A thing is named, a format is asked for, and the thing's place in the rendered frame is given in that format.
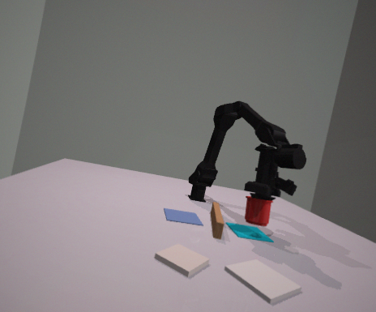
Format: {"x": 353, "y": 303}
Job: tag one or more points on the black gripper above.
{"x": 261, "y": 187}

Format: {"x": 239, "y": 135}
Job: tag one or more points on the red cup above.
{"x": 258, "y": 211}

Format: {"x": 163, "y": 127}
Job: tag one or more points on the wooden bar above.
{"x": 217, "y": 222}

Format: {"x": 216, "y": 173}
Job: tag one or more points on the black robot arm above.
{"x": 286, "y": 155}

